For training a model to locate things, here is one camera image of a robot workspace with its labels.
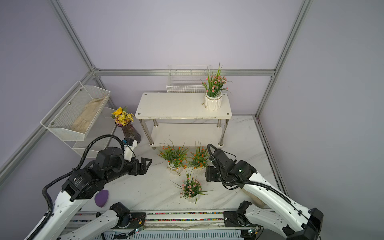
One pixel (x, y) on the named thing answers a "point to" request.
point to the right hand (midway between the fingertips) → (211, 176)
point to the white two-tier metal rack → (182, 118)
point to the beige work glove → (255, 200)
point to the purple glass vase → (129, 132)
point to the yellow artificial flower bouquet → (121, 117)
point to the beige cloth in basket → (81, 123)
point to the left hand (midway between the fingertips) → (142, 163)
